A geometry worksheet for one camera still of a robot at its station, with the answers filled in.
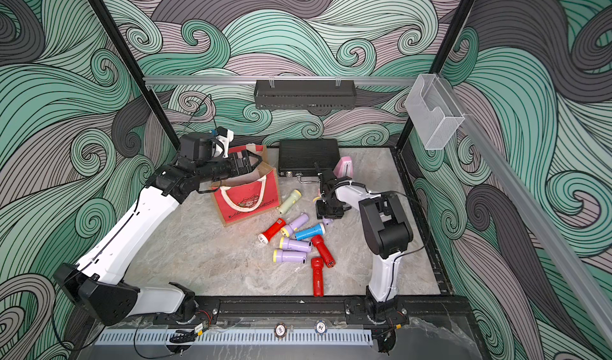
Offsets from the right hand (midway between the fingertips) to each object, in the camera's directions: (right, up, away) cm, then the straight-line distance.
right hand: (323, 217), depth 95 cm
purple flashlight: (+1, 0, -4) cm, 4 cm away
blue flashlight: (-7, -5, -7) cm, 11 cm away
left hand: (-24, +23, -25) cm, 42 cm away
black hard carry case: (-11, +25, +13) cm, 31 cm away
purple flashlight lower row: (-13, -11, -14) cm, 22 cm away
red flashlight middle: (-1, -10, -12) cm, 15 cm away
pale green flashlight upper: (-12, +9, +3) cm, 15 cm away
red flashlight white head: (-20, -4, -5) cm, 21 cm away
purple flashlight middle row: (-14, -7, -11) cm, 19 cm away
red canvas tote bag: (-26, +13, -15) cm, 33 cm away
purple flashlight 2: (-14, -3, -8) cm, 16 cm away
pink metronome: (+8, +21, -3) cm, 22 cm away
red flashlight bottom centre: (-3, -17, -19) cm, 26 cm away
